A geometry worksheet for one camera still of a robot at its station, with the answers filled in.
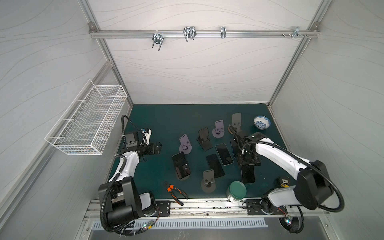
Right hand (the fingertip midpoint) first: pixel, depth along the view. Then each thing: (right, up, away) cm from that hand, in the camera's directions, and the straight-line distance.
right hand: (248, 161), depth 82 cm
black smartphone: (-11, +1, +11) cm, 16 cm away
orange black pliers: (-43, -14, -3) cm, 45 cm away
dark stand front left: (-36, -10, +1) cm, 37 cm away
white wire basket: (-81, +20, -14) cm, 84 cm away
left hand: (-53, +9, +6) cm, 55 cm away
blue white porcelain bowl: (+19, +21, +25) cm, 38 cm away
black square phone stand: (-25, +11, +11) cm, 29 cm away
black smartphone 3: (-37, -1, -4) cm, 37 cm away
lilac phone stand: (-14, +15, +16) cm, 26 cm away
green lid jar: (-9, -12, -11) cm, 18 cm away
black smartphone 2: (-18, -4, +6) cm, 19 cm away
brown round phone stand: (-2, +21, +17) cm, 28 cm away
